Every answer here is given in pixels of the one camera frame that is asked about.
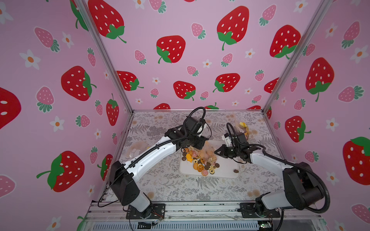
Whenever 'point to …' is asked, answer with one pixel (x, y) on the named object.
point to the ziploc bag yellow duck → (207, 153)
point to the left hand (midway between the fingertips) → (205, 141)
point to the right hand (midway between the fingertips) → (213, 153)
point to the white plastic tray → (228, 168)
